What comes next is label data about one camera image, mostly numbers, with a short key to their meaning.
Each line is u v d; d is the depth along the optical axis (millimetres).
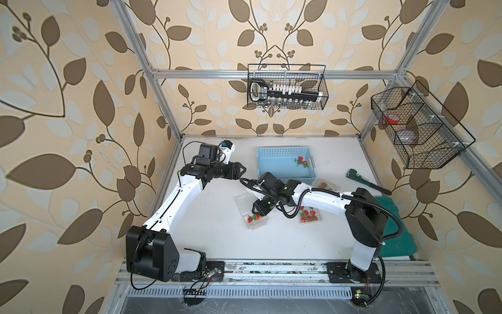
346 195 502
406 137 734
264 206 750
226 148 723
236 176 721
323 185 964
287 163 1081
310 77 912
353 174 1016
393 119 813
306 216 872
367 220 467
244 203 918
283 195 630
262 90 840
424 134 734
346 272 725
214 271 737
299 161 1081
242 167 773
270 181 680
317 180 992
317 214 871
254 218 866
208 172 586
